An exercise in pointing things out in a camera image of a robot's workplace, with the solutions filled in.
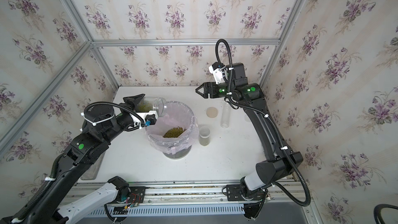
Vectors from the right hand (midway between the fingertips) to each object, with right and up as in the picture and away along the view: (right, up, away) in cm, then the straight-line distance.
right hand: (206, 89), depth 69 cm
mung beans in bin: (-19, -25, +23) cm, 38 cm away
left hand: (-27, -4, -7) cm, 28 cm away
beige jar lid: (+5, -13, +36) cm, 38 cm away
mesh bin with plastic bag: (-14, -12, +7) cm, 20 cm away
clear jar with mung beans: (+14, -15, +32) cm, 38 cm away
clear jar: (-1, -24, +12) cm, 27 cm away
